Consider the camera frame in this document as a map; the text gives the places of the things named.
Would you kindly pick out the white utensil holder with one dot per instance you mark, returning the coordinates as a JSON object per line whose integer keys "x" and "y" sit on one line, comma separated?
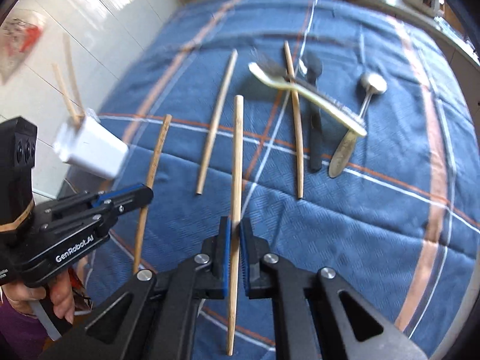
{"x": 91, "y": 147}

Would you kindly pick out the black plastic spoon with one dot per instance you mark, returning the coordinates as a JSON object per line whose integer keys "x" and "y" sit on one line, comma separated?
{"x": 311, "y": 68}

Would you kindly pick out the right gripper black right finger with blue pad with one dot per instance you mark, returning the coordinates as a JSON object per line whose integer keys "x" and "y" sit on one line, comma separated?
{"x": 268, "y": 275}

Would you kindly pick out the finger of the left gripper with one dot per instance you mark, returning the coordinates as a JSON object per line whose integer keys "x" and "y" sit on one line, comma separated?
{"x": 125, "y": 200}

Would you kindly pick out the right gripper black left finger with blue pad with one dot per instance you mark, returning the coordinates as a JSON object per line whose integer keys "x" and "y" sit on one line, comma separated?
{"x": 203, "y": 276}

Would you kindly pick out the hanging plastic bag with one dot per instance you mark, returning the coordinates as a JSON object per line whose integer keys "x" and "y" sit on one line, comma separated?
{"x": 20, "y": 32}

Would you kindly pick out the blue plaid tablecloth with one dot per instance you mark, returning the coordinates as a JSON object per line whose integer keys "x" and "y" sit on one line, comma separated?
{"x": 401, "y": 221}

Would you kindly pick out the cream plastic spoon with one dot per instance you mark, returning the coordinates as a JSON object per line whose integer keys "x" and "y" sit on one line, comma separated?
{"x": 307, "y": 97}

